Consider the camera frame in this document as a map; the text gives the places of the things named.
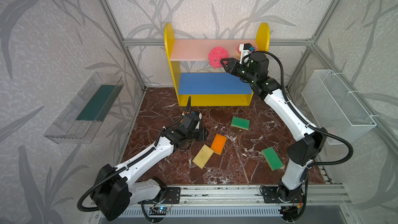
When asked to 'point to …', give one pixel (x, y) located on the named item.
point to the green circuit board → (158, 211)
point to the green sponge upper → (240, 123)
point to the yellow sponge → (203, 156)
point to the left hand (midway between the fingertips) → (206, 133)
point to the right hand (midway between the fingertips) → (222, 60)
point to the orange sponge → (218, 143)
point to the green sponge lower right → (272, 158)
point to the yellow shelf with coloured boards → (210, 89)
